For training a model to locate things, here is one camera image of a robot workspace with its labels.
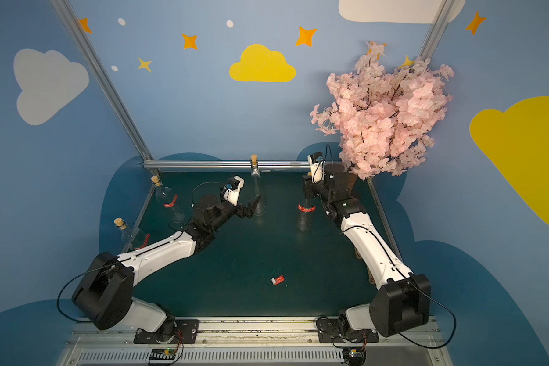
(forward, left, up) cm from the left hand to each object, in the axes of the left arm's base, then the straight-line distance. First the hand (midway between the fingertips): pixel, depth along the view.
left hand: (249, 186), depth 80 cm
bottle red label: (-24, -11, -27) cm, 38 cm away
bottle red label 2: (-2, -22, -11) cm, 24 cm away
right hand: (+4, -22, +3) cm, 23 cm away
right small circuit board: (-47, -37, -30) cm, 66 cm away
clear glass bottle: (+1, -23, -24) cm, 33 cm away
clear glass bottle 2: (+1, +34, -13) cm, 36 cm away
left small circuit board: (-48, +25, -29) cm, 61 cm away
